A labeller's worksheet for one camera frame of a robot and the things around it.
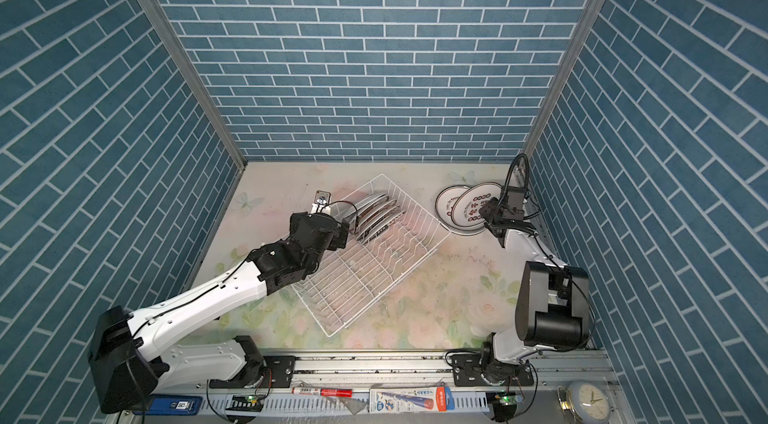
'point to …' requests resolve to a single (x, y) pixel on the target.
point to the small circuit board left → (245, 403)
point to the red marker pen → (344, 392)
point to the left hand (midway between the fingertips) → (330, 218)
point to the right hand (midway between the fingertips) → (488, 202)
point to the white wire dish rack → (388, 236)
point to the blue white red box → (439, 399)
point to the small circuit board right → (509, 399)
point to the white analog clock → (590, 401)
